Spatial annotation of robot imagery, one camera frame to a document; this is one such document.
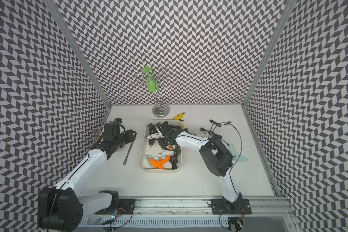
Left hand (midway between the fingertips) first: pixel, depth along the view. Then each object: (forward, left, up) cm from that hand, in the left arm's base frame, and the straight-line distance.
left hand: (133, 134), depth 85 cm
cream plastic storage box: (-2, -4, -12) cm, 13 cm away
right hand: (+1, -17, -10) cm, 19 cm away
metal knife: (-11, +7, -14) cm, 19 cm away
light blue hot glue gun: (-9, -8, -12) cm, 17 cm away
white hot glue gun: (-7, -22, -11) cm, 25 cm away
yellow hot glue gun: (+23, -26, -11) cm, 37 cm away
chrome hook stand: (+44, -8, +8) cm, 46 cm away
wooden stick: (+12, +35, -18) cm, 41 cm away
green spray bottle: (+37, -7, +11) cm, 39 cm away
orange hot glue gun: (-14, -15, -10) cm, 23 cm away
